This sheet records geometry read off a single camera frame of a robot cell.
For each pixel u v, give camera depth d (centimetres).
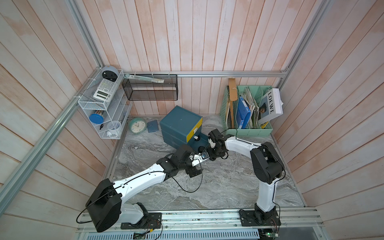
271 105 91
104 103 69
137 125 104
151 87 106
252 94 99
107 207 40
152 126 111
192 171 70
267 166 52
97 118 76
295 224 73
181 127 86
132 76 92
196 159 67
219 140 74
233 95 86
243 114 98
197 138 93
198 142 104
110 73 80
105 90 78
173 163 60
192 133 86
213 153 86
